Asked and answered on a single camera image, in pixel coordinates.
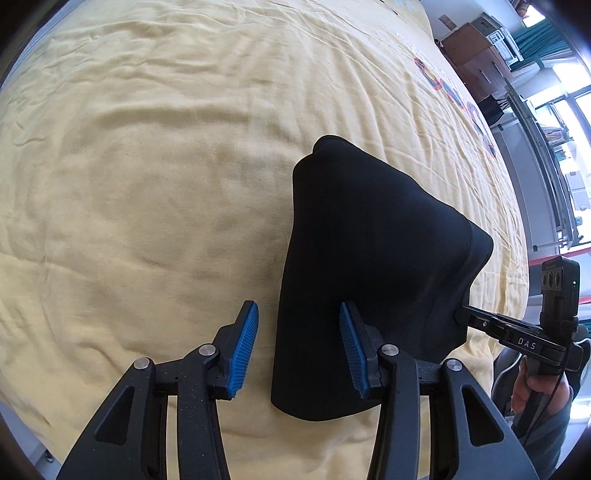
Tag grey metal-edged desk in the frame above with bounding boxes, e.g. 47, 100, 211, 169
502, 78, 580, 252

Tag person's right forearm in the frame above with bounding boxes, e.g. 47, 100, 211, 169
519, 396, 575, 480

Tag wooden dresser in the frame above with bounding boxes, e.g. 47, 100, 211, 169
440, 22, 514, 100

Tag white printer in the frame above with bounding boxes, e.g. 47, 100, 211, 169
470, 14, 526, 66

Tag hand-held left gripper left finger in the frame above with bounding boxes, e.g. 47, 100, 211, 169
58, 300, 260, 480

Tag window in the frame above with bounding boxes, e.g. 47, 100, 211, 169
526, 0, 591, 148

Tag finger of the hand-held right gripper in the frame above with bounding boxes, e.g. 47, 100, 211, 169
453, 305, 509, 339

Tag person's right hand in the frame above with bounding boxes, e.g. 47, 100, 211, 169
510, 357, 574, 417

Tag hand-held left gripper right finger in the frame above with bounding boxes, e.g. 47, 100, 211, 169
338, 301, 542, 480

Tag black bag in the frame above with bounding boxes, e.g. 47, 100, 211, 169
477, 93, 512, 128

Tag yellow printed bedspread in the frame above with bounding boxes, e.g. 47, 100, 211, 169
0, 0, 532, 480

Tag long teal curtain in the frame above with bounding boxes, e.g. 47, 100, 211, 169
512, 24, 574, 75

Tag black pants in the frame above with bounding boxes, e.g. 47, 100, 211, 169
268, 135, 495, 423

